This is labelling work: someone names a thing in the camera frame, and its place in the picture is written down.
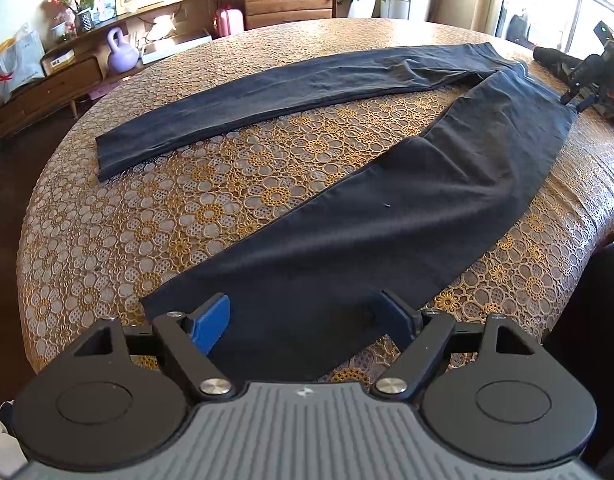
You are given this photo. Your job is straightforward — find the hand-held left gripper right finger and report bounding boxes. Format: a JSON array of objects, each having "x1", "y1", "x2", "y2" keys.
[{"x1": 371, "y1": 289, "x2": 544, "y2": 402}]

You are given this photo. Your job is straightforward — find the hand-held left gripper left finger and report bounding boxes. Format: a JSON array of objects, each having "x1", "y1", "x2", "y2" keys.
[{"x1": 73, "y1": 294, "x2": 236, "y2": 402}]

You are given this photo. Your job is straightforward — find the dark navy pants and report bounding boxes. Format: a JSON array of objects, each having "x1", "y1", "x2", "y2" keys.
[{"x1": 96, "y1": 42, "x2": 578, "y2": 383}]

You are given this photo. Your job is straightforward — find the yellow lace tablecloth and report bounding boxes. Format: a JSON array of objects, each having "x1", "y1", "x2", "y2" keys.
[{"x1": 17, "y1": 17, "x2": 614, "y2": 386}]

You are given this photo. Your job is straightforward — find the person's dark clothing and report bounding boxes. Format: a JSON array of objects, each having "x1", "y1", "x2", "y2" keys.
[{"x1": 544, "y1": 242, "x2": 614, "y2": 463}]

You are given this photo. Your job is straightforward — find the wooden TV console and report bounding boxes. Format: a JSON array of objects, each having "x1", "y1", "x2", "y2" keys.
[{"x1": 0, "y1": 0, "x2": 248, "y2": 148}]

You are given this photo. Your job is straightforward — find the lavender kettlebell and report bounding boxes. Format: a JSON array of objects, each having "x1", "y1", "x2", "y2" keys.
[{"x1": 106, "y1": 27, "x2": 140, "y2": 73}]

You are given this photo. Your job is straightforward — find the wooden drawer chest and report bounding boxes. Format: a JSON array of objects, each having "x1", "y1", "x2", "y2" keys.
[{"x1": 243, "y1": 0, "x2": 337, "y2": 31}]

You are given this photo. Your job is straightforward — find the small white box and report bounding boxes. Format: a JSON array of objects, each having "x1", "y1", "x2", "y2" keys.
[{"x1": 41, "y1": 49, "x2": 76, "y2": 73}]

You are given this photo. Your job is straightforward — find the pink small case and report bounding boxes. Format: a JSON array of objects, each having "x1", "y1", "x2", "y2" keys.
[{"x1": 213, "y1": 6, "x2": 245, "y2": 37}]

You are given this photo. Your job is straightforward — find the white shopping bag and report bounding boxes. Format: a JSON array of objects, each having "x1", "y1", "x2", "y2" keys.
[{"x1": 0, "y1": 25, "x2": 46, "y2": 101}]

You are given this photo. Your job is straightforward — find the potted plant patterned pot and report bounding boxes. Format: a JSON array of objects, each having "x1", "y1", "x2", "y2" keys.
[{"x1": 37, "y1": 0, "x2": 118, "y2": 33}]

